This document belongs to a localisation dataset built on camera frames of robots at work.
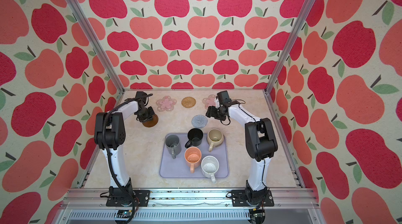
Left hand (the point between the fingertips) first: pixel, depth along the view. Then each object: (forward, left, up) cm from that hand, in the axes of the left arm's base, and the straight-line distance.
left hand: (156, 118), depth 104 cm
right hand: (-3, -39, +7) cm, 39 cm away
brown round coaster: (-4, +2, 0) cm, 4 cm away
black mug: (-17, -27, +6) cm, 33 cm away
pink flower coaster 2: (+15, -37, -1) cm, 40 cm away
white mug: (-32, -35, -1) cm, 48 cm away
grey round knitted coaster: (-3, -30, 0) cm, 30 cm away
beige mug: (-16, -39, +1) cm, 42 cm away
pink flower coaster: (+13, -5, -1) cm, 14 cm away
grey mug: (-21, -14, +1) cm, 25 cm away
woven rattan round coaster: (+15, -21, -1) cm, 26 cm away
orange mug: (-27, -26, +1) cm, 37 cm away
